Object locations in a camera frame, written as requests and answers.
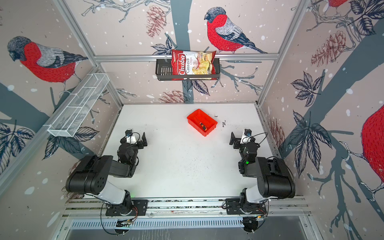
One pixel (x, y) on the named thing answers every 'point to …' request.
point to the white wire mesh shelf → (69, 118)
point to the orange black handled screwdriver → (203, 126)
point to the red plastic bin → (202, 122)
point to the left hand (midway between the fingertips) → (135, 133)
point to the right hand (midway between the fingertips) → (239, 134)
